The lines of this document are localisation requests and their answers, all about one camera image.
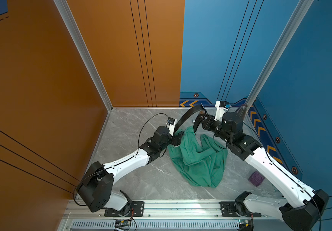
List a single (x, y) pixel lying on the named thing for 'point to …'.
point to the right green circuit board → (244, 222)
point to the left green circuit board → (127, 222)
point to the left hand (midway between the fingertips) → (178, 128)
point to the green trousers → (201, 160)
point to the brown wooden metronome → (241, 111)
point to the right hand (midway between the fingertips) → (200, 114)
